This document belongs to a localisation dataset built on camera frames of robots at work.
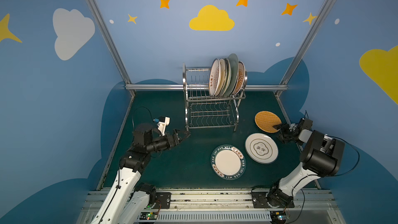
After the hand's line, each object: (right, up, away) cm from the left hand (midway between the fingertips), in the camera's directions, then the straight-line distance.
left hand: (186, 137), depth 68 cm
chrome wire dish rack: (+8, +11, +36) cm, 39 cm away
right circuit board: (+43, -38, +3) cm, 57 cm away
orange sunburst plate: (+15, +32, +27) cm, 45 cm away
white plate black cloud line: (+44, -12, +25) cm, 51 cm away
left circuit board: (-18, -37, +2) cm, 41 cm away
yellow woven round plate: (+52, +4, +37) cm, 64 cm away
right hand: (+55, 0, +29) cm, 62 cm away
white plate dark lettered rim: (+22, -18, +18) cm, 33 cm away
